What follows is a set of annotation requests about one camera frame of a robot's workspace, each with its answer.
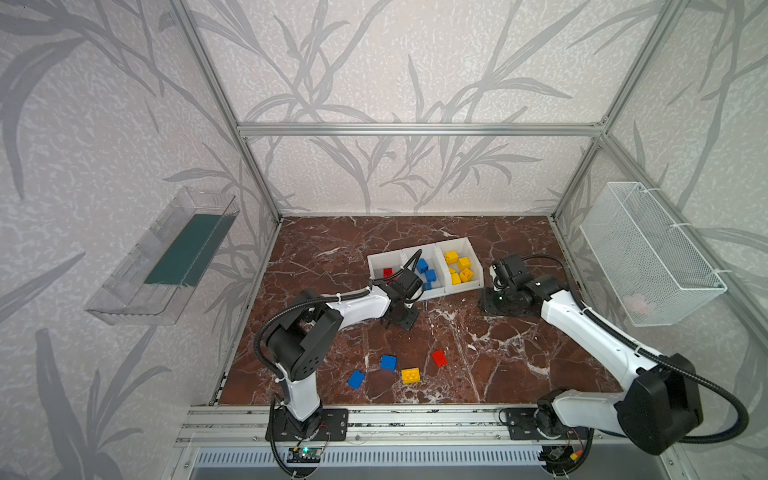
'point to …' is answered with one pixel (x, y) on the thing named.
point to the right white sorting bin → (464, 249)
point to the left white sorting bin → (377, 264)
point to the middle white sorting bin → (430, 268)
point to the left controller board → (304, 455)
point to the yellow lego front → (411, 375)
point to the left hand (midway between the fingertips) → (411, 311)
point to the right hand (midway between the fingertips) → (484, 295)
